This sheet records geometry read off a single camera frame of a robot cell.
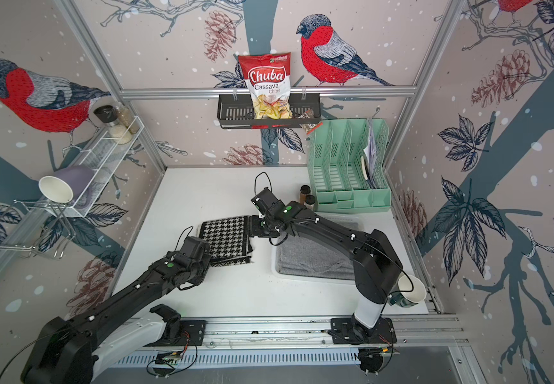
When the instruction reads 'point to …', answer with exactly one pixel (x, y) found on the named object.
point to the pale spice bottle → (310, 201)
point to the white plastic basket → (354, 222)
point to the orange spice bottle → (304, 190)
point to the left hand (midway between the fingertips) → (216, 254)
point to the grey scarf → (303, 256)
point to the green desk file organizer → (335, 151)
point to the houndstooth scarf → (229, 240)
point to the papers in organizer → (369, 156)
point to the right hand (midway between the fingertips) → (251, 230)
